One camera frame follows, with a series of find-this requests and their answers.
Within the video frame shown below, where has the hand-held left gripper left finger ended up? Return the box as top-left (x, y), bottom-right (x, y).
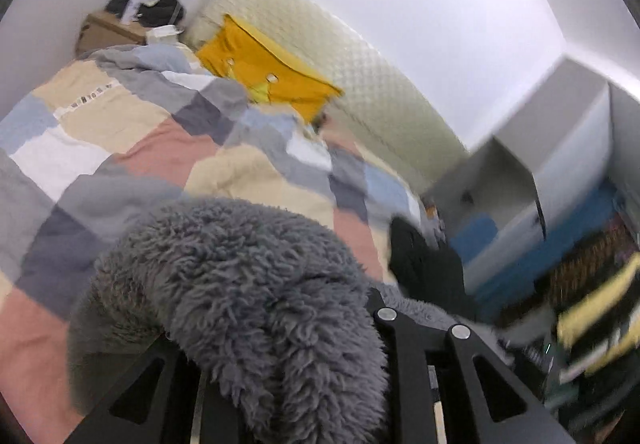
top-left (65, 335), bottom-right (202, 444)

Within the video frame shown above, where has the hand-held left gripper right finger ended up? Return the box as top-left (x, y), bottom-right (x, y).
top-left (364, 288), bottom-right (577, 444)

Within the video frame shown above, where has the grey fleece zip jacket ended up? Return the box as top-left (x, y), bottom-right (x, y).
top-left (66, 196), bottom-right (501, 444)

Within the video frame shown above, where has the yellow and black garment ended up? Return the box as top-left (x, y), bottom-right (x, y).
top-left (555, 254), bottom-right (640, 375)

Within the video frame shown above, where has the dark patterned hanging garment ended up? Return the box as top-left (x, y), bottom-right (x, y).
top-left (545, 219), bottom-right (640, 310)

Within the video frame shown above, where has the patchwork quilt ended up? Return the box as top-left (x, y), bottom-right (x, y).
top-left (0, 44), bottom-right (426, 444)

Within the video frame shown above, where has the cream quilted headboard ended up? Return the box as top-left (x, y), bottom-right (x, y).
top-left (180, 0), bottom-right (471, 195)

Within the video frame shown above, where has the grey and white wardrobe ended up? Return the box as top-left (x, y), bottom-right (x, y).
top-left (420, 54), bottom-right (640, 275)

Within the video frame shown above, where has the yellow crown print pillow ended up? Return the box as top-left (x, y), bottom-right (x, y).
top-left (195, 14), bottom-right (345, 125)

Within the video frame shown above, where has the white tissue pack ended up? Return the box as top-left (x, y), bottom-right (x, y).
top-left (145, 24), bottom-right (182, 45)

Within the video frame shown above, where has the wooden nightstand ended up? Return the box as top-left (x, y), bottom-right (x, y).
top-left (74, 11), bottom-right (148, 60)

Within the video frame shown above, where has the black bag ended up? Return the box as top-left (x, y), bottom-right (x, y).
top-left (105, 0), bottom-right (187, 27)

